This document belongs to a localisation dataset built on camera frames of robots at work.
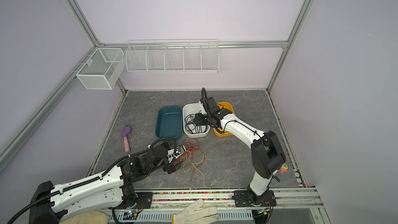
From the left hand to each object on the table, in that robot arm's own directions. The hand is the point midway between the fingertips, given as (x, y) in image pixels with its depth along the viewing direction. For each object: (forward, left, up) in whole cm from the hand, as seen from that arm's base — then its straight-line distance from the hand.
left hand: (176, 152), depth 77 cm
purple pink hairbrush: (+20, +35, -10) cm, 42 cm away
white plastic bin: (+35, -8, -9) cm, 37 cm away
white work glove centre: (-25, -9, -12) cm, 29 cm away
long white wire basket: (+59, +3, +15) cm, 61 cm away
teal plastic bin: (+24, +7, -9) cm, 27 cm away
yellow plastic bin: (0, -21, +18) cm, 27 cm away
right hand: (+18, -12, +1) cm, 21 cm away
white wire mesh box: (+54, +48, +12) cm, 73 cm away
